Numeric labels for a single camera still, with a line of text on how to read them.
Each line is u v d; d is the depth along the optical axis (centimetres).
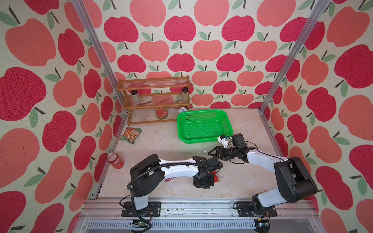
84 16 72
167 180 81
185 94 100
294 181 44
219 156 80
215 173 86
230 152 77
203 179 69
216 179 82
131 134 103
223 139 85
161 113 113
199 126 111
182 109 112
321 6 69
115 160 81
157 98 117
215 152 82
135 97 98
